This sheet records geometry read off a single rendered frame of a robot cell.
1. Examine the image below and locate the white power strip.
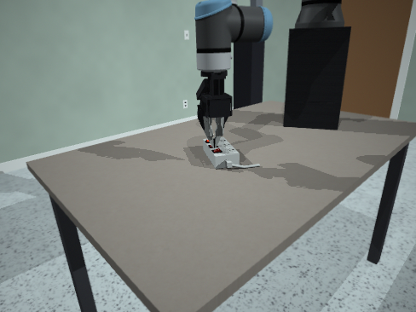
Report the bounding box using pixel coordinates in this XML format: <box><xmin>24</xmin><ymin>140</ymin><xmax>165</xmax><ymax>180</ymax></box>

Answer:
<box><xmin>203</xmin><ymin>137</ymin><xmax>260</xmax><ymax>169</ymax></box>

